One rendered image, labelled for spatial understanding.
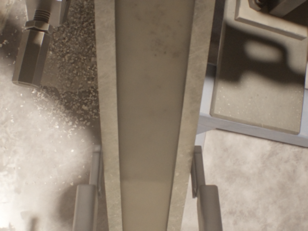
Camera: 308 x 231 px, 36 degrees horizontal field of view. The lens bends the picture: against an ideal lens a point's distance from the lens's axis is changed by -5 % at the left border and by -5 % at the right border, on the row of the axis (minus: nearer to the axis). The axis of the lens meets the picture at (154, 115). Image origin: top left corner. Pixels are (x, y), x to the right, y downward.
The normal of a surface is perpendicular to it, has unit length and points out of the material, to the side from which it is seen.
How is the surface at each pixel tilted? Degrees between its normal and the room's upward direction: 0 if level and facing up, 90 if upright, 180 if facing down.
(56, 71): 2
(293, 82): 0
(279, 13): 90
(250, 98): 0
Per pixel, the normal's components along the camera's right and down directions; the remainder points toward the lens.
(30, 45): 0.21, -0.06
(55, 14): -0.18, 0.98
